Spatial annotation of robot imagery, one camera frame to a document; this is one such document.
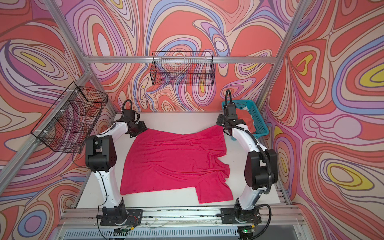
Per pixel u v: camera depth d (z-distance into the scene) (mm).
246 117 1076
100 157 554
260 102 1127
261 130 1010
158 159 941
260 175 473
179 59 868
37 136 595
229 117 692
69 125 787
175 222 732
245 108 1139
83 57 855
